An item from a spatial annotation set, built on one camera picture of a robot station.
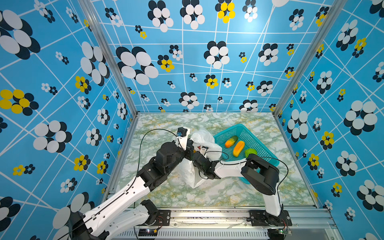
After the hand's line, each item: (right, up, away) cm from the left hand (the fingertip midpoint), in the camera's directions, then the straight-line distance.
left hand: (195, 138), depth 68 cm
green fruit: (+34, -10, +23) cm, 42 cm away
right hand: (-2, -14, +25) cm, 29 cm away
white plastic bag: (-3, -17, +3) cm, 17 cm away
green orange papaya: (+24, -5, +30) cm, 39 cm away
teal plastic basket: (+28, -5, +31) cm, 42 cm away
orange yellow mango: (+28, -9, +26) cm, 39 cm away
